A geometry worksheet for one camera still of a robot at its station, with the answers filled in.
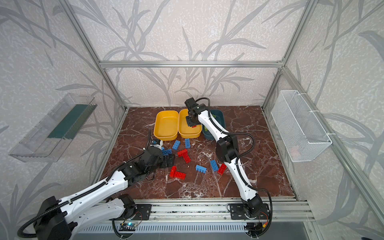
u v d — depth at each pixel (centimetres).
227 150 63
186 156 93
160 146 73
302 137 61
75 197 43
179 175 84
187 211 75
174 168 89
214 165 88
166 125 107
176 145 97
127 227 72
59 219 39
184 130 106
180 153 92
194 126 99
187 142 99
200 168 87
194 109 74
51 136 64
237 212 73
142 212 74
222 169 87
